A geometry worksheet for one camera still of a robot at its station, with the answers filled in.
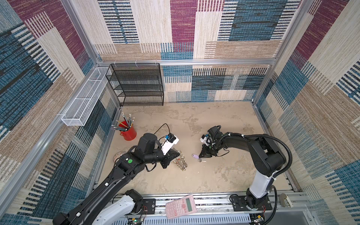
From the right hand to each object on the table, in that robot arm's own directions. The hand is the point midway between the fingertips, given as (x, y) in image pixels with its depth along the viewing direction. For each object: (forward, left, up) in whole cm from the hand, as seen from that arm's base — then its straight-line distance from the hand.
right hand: (202, 157), depth 90 cm
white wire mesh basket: (+9, +64, +35) cm, 73 cm away
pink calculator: (-27, +13, +1) cm, 30 cm away
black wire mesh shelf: (+51, +43, +20) cm, 70 cm away
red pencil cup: (+14, +47, +11) cm, 51 cm away
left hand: (-7, +14, +22) cm, 27 cm away
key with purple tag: (0, +3, +1) cm, 3 cm away
